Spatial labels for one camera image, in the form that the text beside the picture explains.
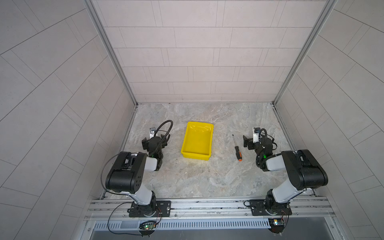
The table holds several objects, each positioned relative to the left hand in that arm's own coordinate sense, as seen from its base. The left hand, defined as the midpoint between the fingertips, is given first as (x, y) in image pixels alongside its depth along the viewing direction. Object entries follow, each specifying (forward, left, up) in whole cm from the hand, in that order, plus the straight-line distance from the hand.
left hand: (157, 132), depth 93 cm
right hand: (0, -59, -1) cm, 59 cm away
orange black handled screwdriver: (-12, -50, -4) cm, 52 cm away
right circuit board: (-46, -63, -5) cm, 78 cm away
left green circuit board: (-47, -4, -1) cm, 47 cm away
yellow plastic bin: (-3, -26, -4) cm, 26 cm away
